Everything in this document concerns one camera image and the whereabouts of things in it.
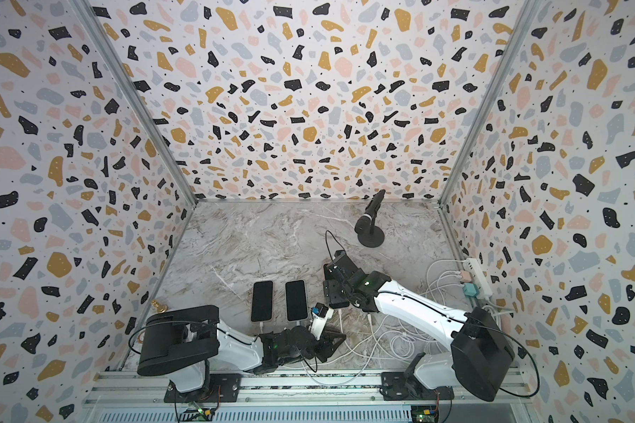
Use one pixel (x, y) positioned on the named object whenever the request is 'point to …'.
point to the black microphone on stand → (370, 235)
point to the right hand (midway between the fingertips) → (333, 289)
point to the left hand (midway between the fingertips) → (347, 337)
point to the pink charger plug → (466, 276)
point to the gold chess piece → (161, 308)
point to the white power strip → (483, 286)
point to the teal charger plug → (470, 289)
